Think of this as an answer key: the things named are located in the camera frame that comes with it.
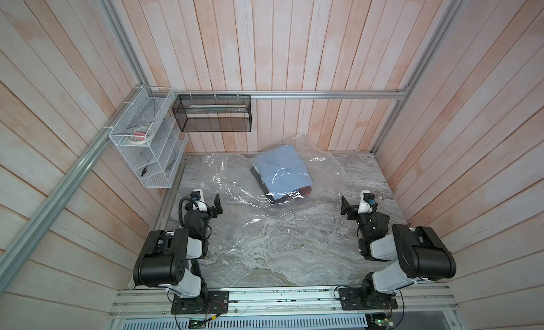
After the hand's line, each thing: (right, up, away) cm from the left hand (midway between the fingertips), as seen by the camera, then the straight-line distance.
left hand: (209, 196), depth 91 cm
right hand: (+63, +1, -1) cm, 63 cm away
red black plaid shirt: (+42, +1, +7) cm, 43 cm away
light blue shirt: (+33, +11, +6) cm, 35 cm away
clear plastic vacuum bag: (+31, -11, +2) cm, 33 cm away
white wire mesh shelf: (-16, +14, -14) cm, 25 cm away
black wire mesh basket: (-1, +41, +13) cm, 43 cm away
